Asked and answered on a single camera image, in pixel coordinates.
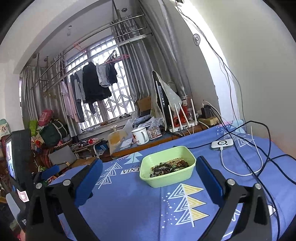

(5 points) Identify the green plastic tray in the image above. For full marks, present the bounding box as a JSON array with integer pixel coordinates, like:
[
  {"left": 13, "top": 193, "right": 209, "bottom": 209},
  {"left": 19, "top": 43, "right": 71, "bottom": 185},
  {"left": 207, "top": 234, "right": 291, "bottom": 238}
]
[{"left": 139, "top": 146, "right": 196, "bottom": 188}]

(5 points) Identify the grey curtain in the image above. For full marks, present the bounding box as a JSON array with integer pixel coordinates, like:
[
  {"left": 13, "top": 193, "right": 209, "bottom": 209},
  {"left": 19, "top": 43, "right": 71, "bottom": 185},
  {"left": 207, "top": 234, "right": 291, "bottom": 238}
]
[{"left": 111, "top": 1, "right": 191, "bottom": 102}]

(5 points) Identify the wooden desk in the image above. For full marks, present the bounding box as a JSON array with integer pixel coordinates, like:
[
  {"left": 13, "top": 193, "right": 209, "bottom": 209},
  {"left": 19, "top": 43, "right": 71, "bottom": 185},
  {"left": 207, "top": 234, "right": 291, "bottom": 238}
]
[{"left": 110, "top": 125, "right": 205, "bottom": 159}]

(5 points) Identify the clear plastic snack bag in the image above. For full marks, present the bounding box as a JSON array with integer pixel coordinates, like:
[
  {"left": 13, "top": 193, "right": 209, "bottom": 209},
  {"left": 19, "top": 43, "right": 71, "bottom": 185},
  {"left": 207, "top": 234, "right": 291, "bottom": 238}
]
[{"left": 147, "top": 118, "right": 165, "bottom": 140}]

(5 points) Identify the wall suction hook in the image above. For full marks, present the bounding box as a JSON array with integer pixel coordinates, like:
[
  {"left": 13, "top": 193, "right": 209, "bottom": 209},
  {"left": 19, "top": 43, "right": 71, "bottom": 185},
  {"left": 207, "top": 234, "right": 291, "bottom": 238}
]
[{"left": 193, "top": 34, "right": 201, "bottom": 46}]

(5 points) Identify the black power adapter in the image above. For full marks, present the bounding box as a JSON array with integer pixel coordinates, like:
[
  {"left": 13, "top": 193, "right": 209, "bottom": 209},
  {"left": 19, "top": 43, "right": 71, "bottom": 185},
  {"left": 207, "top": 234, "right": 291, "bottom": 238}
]
[{"left": 201, "top": 105, "right": 214, "bottom": 119}]

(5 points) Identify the metal clothes rail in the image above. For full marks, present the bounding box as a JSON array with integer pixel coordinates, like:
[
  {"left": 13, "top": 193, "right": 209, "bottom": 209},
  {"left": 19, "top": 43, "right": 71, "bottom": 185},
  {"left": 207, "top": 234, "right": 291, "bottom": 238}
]
[{"left": 31, "top": 14, "right": 152, "bottom": 90}]

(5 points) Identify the dark green duffel bag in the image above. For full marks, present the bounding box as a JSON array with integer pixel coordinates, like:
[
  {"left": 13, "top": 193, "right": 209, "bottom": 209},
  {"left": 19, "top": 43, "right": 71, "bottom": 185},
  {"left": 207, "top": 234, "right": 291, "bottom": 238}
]
[{"left": 40, "top": 120, "right": 68, "bottom": 147}]

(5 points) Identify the white cable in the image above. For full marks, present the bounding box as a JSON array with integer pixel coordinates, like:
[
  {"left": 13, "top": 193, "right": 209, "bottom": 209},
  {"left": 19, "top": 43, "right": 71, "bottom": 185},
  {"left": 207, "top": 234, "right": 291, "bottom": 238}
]
[{"left": 219, "top": 124, "right": 264, "bottom": 177}]

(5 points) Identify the blue patterned bedsheet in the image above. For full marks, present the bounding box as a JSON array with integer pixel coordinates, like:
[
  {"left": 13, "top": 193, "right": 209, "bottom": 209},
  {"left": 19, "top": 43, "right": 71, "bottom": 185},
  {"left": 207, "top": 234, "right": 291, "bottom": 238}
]
[{"left": 79, "top": 126, "right": 295, "bottom": 240}]

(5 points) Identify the black monitor with cover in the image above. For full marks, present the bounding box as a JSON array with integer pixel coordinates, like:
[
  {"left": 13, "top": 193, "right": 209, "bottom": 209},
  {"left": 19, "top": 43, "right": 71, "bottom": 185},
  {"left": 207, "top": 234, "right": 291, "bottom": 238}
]
[{"left": 151, "top": 70, "right": 182, "bottom": 130}]

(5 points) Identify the black cable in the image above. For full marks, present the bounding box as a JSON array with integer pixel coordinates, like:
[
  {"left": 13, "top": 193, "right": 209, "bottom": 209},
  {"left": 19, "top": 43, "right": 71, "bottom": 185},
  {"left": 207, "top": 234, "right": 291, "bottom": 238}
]
[{"left": 172, "top": 4, "right": 296, "bottom": 241}]

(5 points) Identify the phone on left gripper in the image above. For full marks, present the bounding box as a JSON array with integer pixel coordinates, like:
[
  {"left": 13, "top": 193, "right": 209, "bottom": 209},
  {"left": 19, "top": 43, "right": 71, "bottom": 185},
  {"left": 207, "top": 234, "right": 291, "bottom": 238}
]
[{"left": 4, "top": 128, "right": 32, "bottom": 193}]

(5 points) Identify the dark hanging jacket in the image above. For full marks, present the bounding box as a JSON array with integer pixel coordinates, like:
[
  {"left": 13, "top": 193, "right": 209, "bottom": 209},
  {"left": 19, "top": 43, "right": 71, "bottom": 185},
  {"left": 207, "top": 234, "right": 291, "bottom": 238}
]
[{"left": 82, "top": 62, "right": 111, "bottom": 104}]

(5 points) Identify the pink clothes hanger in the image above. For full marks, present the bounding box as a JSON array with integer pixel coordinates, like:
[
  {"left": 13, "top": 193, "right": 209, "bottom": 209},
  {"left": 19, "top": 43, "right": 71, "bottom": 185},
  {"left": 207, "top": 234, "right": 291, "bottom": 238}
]
[{"left": 104, "top": 50, "right": 130, "bottom": 64}]

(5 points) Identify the white enamel mug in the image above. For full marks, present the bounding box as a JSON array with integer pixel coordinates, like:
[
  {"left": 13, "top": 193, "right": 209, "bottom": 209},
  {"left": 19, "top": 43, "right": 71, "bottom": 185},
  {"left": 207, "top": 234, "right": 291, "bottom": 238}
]
[{"left": 132, "top": 127, "right": 149, "bottom": 146}]

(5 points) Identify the white round-button device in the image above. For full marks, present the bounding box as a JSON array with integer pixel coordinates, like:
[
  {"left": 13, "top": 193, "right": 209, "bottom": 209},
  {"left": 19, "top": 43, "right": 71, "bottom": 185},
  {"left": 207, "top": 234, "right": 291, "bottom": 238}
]
[{"left": 211, "top": 138, "right": 234, "bottom": 150}]

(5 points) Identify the cardboard box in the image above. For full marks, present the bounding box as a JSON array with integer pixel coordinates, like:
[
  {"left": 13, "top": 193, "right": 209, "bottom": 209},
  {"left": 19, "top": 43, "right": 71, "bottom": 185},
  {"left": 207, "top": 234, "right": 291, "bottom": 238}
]
[{"left": 137, "top": 96, "right": 151, "bottom": 112}]

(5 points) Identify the white wifi router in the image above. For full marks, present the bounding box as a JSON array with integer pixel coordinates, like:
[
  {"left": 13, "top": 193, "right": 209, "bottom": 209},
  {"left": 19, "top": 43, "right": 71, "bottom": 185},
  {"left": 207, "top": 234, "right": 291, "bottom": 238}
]
[{"left": 168, "top": 99, "right": 199, "bottom": 133}]

